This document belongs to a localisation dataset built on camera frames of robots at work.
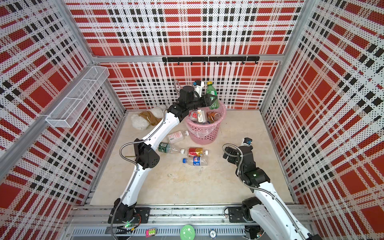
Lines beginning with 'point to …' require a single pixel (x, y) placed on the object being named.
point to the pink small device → (150, 232)
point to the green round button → (187, 232)
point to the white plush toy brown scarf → (151, 117)
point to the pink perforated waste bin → (206, 134)
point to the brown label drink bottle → (212, 117)
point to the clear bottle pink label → (177, 136)
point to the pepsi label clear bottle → (197, 160)
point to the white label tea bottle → (201, 116)
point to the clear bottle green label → (167, 148)
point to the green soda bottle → (214, 102)
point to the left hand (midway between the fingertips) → (216, 96)
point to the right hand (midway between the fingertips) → (234, 150)
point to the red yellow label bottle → (197, 151)
